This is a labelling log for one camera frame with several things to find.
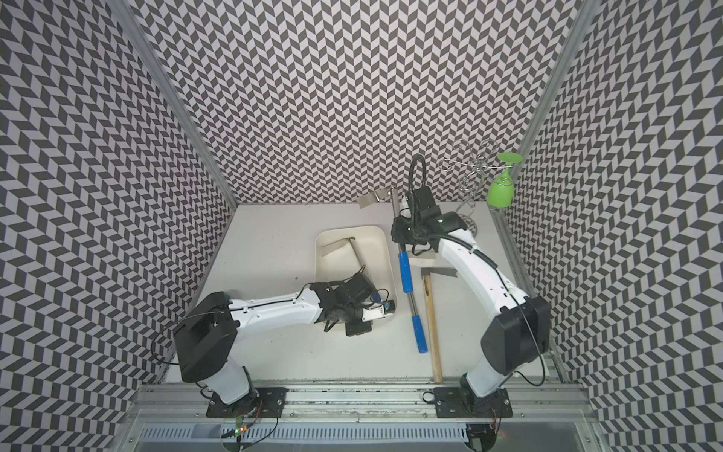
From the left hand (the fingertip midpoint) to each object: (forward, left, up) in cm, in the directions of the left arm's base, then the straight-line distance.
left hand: (366, 322), depth 83 cm
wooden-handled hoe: (-7, -20, -3) cm, 22 cm away
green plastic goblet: (+36, -44, +21) cm, 60 cm away
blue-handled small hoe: (+25, +15, +2) cm, 29 cm away
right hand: (+19, -9, +18) cm, 27 cm away
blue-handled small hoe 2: (+1, -11, +19) cm, 22 cm away
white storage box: (+27, +10, -2) cm, 29 cm away
